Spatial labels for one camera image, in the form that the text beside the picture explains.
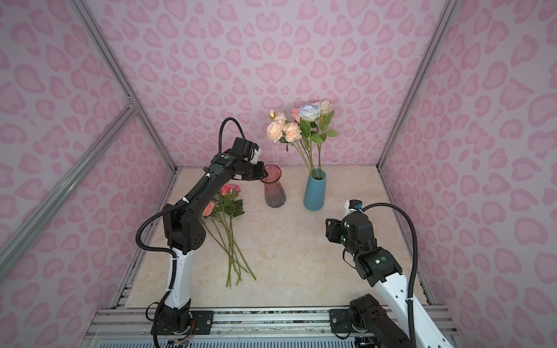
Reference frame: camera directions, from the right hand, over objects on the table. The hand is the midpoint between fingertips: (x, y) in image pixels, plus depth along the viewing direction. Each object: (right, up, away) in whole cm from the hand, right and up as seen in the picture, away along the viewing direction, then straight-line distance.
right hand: (331, 220), depth 75 cm
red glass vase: (-21, +7, +30) cm, 37 cm away
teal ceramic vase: (-3, +10, +19) cm, 22 cm away
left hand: (-23, +19, +17) cm, 34 cm away
